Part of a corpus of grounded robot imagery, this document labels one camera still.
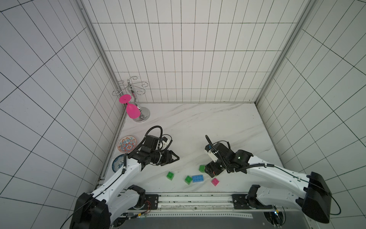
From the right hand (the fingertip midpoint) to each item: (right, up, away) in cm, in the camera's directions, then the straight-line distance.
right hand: (209, 163), depth 79 cm
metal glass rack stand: (-49, +45, +12) cm, 67 cm away
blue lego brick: (-6, -9, 0) cm, 11 cm away
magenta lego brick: (+3, -10, -1) cm, 11 cm away
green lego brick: (-22, -6, -1) cm, 23 cm away
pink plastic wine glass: (-49, +31, +12) cm, 59 cm away
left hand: (-20, +2, -3) cm, 20 cm away
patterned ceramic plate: (-53, +8, +15) cm, 56 cm away
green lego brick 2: (-12, -9, -2) cm, 15 cm away
